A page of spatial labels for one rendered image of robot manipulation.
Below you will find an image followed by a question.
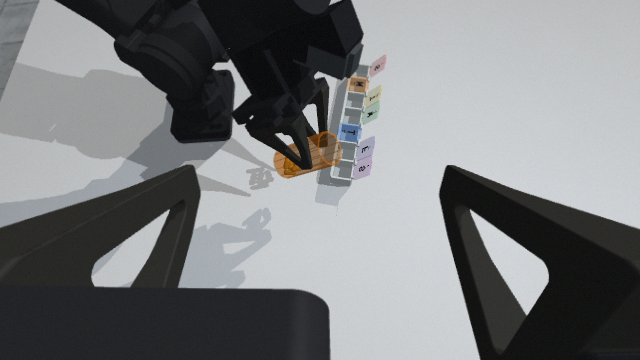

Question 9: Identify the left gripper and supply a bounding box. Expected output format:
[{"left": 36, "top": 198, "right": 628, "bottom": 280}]
[{"left": 226, "top": 31, "right": 330, "bottom": 170}]

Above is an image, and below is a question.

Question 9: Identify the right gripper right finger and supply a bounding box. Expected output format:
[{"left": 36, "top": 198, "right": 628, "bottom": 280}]
[{"left": 439, "top": 165, "right": 640, "bottom": 360}]

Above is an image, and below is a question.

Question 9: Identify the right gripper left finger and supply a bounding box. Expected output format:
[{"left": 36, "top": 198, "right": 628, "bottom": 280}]
[{"left": 0, "top": 165, "right": 201, "bottom": 288}]

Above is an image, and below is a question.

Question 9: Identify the translucent orange pill bottle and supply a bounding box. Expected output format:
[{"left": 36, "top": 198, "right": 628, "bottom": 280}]
[{"left": 273, "top": 131, "right": 342, "bottom": 179}]

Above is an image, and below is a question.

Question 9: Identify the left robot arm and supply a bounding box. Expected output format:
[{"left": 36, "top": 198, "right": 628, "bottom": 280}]
[{"left": 55, "top": 0, "right": 364, "bottom": 140}]

